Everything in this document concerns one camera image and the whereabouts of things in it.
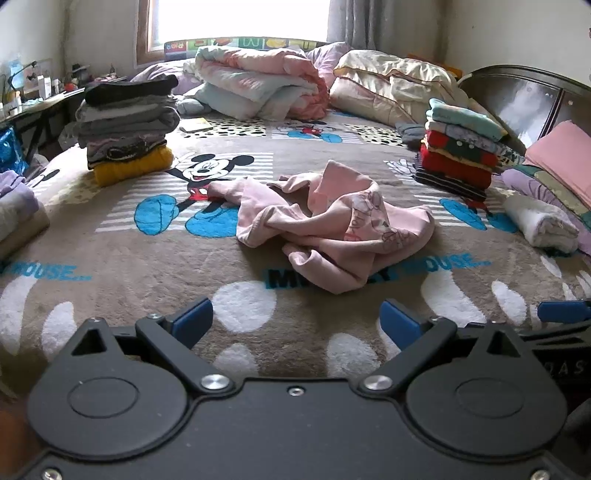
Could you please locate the dark wooden headboard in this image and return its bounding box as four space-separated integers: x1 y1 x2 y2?
457 65 591 155

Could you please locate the stack of colourful folded clothes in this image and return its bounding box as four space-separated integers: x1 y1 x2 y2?
412 98 525 202

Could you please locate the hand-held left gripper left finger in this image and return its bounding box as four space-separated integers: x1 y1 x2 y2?
70 298 234 396

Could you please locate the small grey garment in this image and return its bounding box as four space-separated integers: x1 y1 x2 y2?
394 121 430 149

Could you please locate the colourful printed board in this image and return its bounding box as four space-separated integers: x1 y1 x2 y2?
164 37 331 58

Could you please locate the pink sweatshirt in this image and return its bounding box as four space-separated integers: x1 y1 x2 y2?
209 160 435 295

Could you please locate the desk lamp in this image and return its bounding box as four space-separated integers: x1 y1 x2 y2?
7 60 38 88

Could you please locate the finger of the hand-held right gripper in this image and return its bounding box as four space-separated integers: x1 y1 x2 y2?
537 299 591 325

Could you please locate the cartoon mouse printed blanket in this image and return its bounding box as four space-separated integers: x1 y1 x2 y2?
0 111 591 402

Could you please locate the white folded towel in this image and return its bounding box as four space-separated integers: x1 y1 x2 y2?
503 194 580 254

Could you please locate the bright window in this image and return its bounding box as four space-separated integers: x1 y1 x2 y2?
148 0 331 51

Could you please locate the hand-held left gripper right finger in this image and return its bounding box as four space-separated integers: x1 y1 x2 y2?
359 298 525 395

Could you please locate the purple printed bedding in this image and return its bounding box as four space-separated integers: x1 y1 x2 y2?
501 164 591 257

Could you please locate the cluttered desk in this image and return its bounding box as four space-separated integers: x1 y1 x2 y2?
0 85 88 153

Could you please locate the purple pillow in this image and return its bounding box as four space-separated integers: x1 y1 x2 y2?
131 60 199 95
305 41 354 86

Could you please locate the grey curtain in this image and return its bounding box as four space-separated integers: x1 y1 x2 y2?
327 0 382 44

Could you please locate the stack of dark folded clothes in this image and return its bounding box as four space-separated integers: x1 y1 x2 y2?
75 74 181 188

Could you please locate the yellow book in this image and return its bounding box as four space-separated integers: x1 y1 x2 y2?
179 117 213 134

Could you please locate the pink folded quilt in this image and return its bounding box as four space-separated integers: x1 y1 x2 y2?
183 45 329 121

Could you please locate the cream folded quilt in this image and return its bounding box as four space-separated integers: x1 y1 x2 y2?
329 49 469 127

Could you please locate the light blue plush pillow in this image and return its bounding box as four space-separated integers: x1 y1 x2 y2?
177 85 213 115

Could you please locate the blue shiny bag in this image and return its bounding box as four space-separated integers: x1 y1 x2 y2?
0 127 24 174

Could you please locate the beige folded garment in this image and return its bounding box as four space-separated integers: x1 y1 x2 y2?
0 189 51 261

